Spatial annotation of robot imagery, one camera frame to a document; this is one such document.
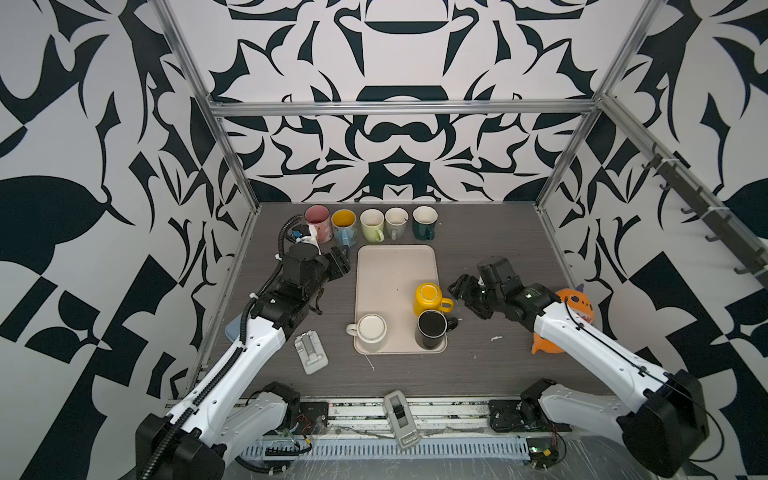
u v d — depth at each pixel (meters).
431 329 0.80
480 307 0.69
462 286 0.73
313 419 0.74
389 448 0.71
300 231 0.66
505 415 0.74
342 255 0.70
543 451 0.71
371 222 1.03
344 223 1.01
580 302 0.84
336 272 0.67
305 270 0.55
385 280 0.99
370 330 0.81
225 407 0.43
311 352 0.83
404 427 0.71
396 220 1.07
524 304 0.55
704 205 0.60
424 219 1.05
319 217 1.07
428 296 0.85
